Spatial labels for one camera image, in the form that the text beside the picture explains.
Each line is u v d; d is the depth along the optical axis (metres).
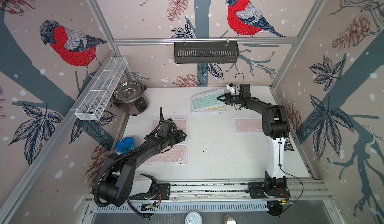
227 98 0.93
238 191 0.75
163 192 0.73
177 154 0.85
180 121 1.01
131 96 1.00
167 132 0.70
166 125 0.70
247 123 0.98
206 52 1.04
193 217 0.62
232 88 0.98
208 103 1.03
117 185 0.41
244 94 0.88
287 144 0.88
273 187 0.65
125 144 0.80
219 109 1.05
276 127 0.61
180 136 0.79
